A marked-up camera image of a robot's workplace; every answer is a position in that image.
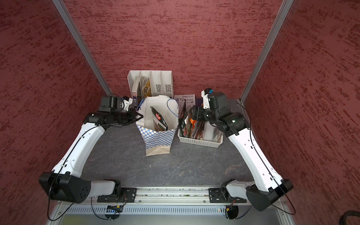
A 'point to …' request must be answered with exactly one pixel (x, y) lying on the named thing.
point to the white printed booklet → (190, 99)
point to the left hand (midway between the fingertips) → (142, 119)
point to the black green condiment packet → (183, 116)
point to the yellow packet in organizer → (147, 89)
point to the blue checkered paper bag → (156, 143)
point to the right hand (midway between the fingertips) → (195, 114)
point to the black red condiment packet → (160, 124)
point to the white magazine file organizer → (161, 81)
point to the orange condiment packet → (193, 122)
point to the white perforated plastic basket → (207, 143)
